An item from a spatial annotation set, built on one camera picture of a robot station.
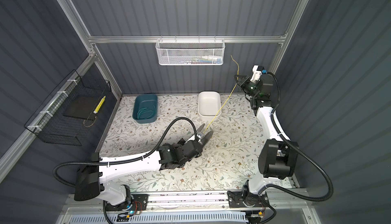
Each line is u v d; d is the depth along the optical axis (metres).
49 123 0.64
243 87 0.71
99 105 0.78
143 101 1.15
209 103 1.14
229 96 1.20
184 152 0.56
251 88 0.70
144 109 1.06
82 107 0.79
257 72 0.72
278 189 0.49
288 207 0.73
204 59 0.92
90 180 0.40
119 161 0.45
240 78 0.78
